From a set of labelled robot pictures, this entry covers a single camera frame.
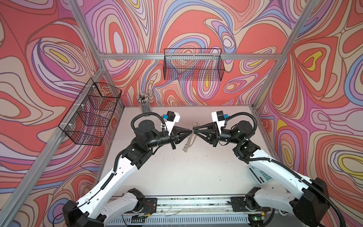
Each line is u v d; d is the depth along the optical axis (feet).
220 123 1.80
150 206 2.36
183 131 1.89
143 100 3.32
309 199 1.25
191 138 2.08
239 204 2.42
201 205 2.46
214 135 1.84
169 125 1.70
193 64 3.14
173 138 1.72
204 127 1.95
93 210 1.24
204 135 2.02
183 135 1.95
